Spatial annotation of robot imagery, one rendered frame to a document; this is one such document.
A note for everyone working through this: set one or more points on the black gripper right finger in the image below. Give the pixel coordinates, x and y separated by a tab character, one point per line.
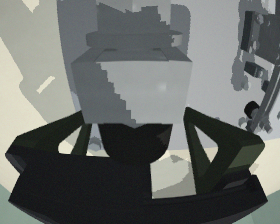
238	149

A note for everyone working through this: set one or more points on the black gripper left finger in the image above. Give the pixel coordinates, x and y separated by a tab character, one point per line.
49	136

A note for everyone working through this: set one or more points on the grey fixture plate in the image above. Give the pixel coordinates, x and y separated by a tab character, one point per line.
212	34

